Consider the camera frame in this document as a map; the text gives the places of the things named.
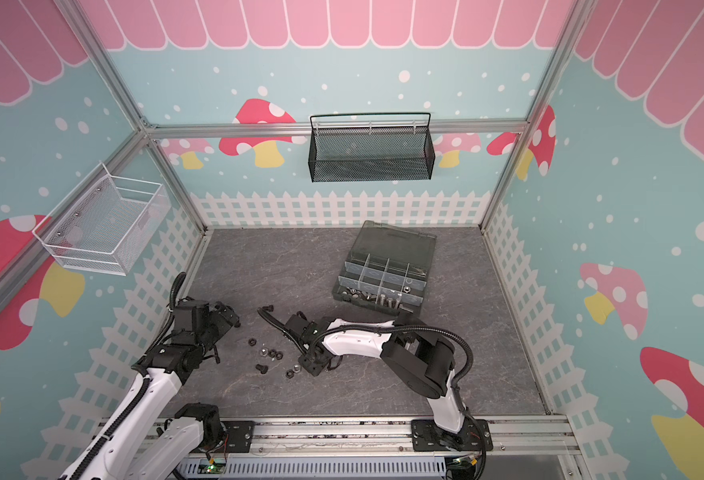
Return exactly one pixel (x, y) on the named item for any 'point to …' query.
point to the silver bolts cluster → (381, 299)
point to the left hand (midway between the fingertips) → (223, 323)
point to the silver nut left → (264, 351)
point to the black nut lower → (289, 374)
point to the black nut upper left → (252, 342)
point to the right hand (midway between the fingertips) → (314, 361)
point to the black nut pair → (274, 353)
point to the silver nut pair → (296, 368)
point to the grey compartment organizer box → (386, 269)
